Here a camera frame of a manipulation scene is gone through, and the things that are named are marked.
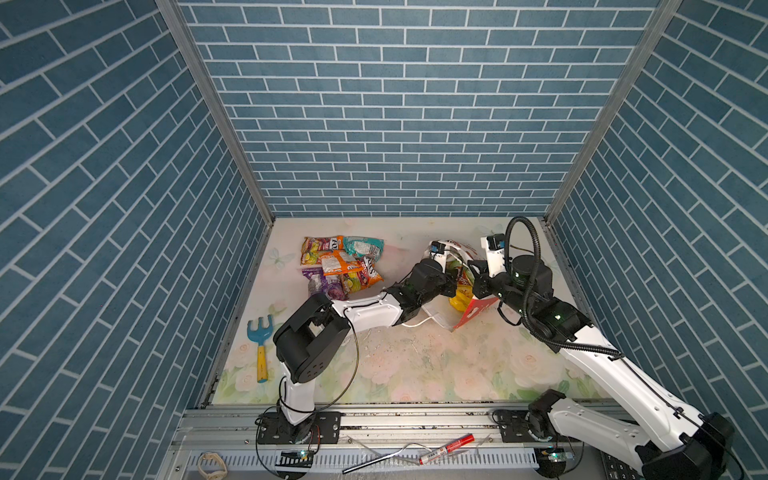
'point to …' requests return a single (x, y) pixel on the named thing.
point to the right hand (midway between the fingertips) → (468, 258)
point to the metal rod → (353, 468)
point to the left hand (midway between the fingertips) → (459, 272)
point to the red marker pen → (454, 445)
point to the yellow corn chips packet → (465, 281)
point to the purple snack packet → (330, 285)
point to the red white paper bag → (441, 308)
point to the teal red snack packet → (364, 246)
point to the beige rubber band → (212, 475)
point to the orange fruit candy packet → (362, 279)
